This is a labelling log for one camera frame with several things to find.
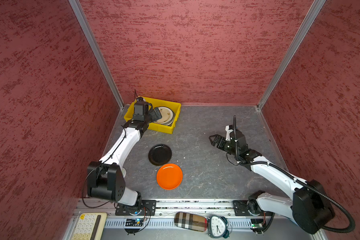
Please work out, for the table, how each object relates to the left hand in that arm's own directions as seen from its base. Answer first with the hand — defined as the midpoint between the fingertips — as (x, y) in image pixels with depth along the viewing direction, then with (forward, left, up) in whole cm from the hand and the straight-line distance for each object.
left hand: (152, 115), depth 87 cm
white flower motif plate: (+6, -8, -17) cm, 20 cm away
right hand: (-13, -36, -8) cm, 39 cm away
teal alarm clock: (-52, -35, -16) cm, 65 cm away
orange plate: (-30, -11, -19) cm, 37 cm away
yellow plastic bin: (+23, +3, -13) cm, 27 cm away
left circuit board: (-51, +3, -21) cm, 55 cm away
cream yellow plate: (+16, -5, -17) cm, 24 cm away
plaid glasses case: (-51, -24, -18) cm, 59 cm away
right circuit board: (-51, -55, -21) cm, 78 cm away
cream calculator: (-53, +24, -19) cm, 61 cm away
